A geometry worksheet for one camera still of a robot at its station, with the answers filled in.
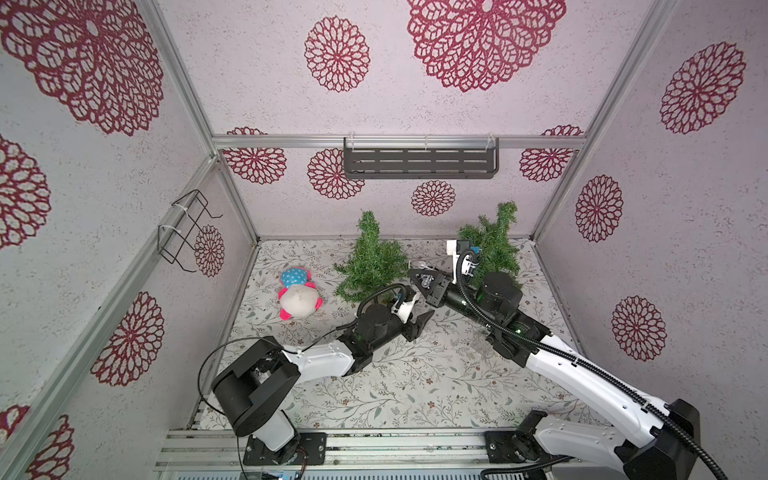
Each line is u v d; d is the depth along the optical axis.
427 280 0.62
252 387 0.44
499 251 0.82
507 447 0.73
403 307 0.69
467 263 0.59
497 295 0.50
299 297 0.94
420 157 0.96
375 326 0.63
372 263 0.78
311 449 0.73
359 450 0.74
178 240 0.75
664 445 0.38
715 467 0.35
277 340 0.49
